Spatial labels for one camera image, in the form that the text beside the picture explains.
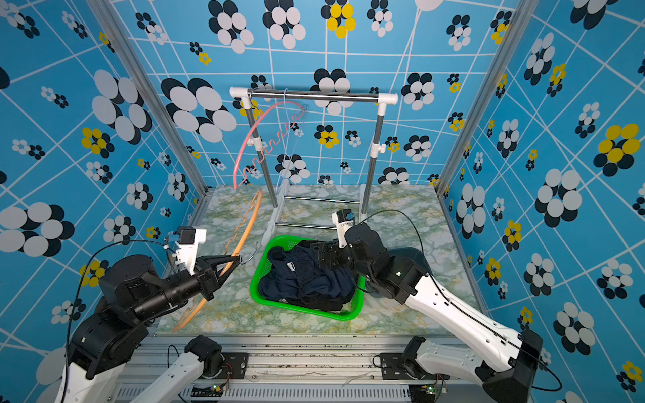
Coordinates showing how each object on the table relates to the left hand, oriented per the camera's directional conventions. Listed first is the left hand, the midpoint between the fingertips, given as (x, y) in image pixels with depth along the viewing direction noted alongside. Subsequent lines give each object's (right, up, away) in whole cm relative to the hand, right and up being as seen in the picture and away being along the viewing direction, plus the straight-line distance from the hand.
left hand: (242, 256), depth 55 cm
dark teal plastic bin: (+50, -6, +38) cm, 63 cm away
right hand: (+18, +1, +13) cm, 22 cm away
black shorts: (+15, -17, +18) cm, 29 cm away
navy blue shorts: (+9, -9, +23) cm, 27 cm away
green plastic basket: (+25, -24, +27) cm, 44 cm away
